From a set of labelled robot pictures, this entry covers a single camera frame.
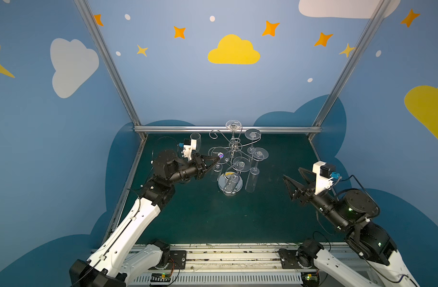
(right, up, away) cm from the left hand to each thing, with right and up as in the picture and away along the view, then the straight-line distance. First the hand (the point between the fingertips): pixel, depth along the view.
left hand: (219, 156), depth 63 cm
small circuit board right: (+38, -52, +10) cm, 65 cm away
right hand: (+26, -5, -4) cm, 26 cm away
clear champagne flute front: (+8, -3, +3) cm, 9 cm away
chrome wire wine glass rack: (+6, +3, +11) cm, 13 cm away
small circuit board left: (-25, -51, +10) cm, 58 cm away
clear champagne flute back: (+6, +14, +15) cm, 21 cm away
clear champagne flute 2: (+15, +9, +14) cm, 22 cm away
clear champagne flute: (-12, +10, +30) cm, 34 cm away
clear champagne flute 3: (+16, +1, +9) cm, 18 cm away
